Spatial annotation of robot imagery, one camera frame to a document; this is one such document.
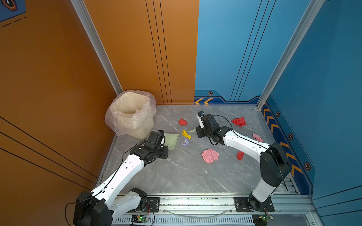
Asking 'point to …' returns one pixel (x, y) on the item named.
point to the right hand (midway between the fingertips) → (197, 127)
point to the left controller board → (139, 219)
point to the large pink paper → (209, 156)
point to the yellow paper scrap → (185, 133)
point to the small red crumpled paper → (182, 122)
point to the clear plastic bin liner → (130, 110)
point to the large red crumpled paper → (240, 122)
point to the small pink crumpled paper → (257, 137)
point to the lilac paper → (186, 142)
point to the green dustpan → (171, 139)
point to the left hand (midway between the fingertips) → (166, 149)
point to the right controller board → (261, 219)
